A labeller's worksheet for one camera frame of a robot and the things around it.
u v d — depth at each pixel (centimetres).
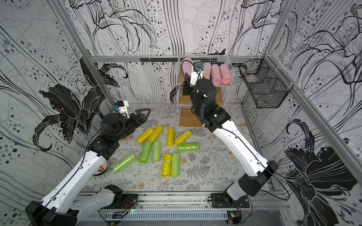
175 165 83
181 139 93
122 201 71
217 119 44
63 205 38
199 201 74
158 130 99
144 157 86
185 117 108
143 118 60
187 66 63
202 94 42
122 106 61
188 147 88
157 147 90
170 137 95
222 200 72
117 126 52
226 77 72
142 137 95
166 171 80
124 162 84
